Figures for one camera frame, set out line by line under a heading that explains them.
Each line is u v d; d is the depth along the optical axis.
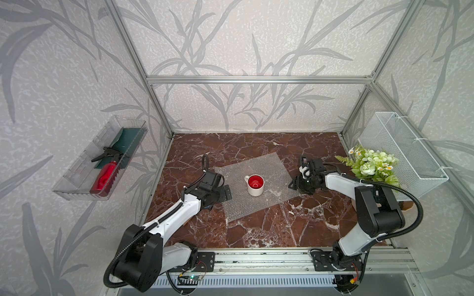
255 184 0.94
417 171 0.60
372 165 0.69
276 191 0.94
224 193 0.79
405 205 0.76
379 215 0.47
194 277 0.70
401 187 0.45
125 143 0.71
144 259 0.40
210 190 0.66
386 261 0.75
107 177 0.58
